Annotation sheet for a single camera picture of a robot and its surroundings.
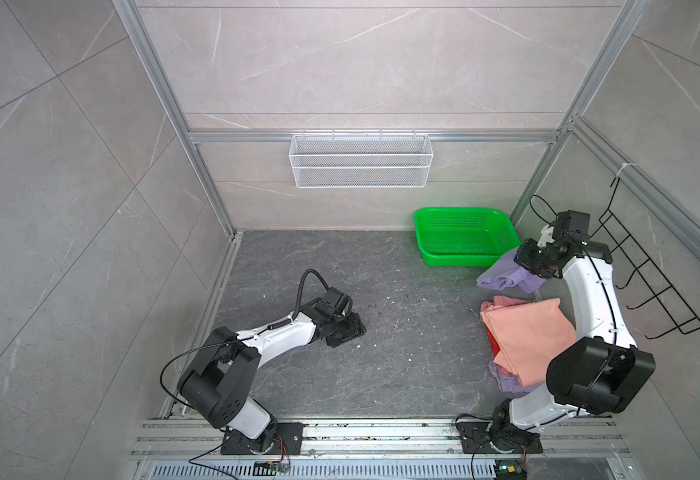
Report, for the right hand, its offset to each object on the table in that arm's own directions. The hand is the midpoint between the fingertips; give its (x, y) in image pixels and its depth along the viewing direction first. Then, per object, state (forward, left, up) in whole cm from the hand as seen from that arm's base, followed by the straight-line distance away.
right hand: (517, 253), depth 83 cm
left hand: (-13, +45, -17) cm, 50 cm away
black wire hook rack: (-26, -20, +10) cm, 34 cm away
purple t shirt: (-9, +7, +3) cm, 12 cm away
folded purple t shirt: (-29, +4, -22) cm, 36 cm away
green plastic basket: (+20, +6, -15) cm, 26 cm away
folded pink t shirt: (-17, -3, -16) cm, 24 cm away
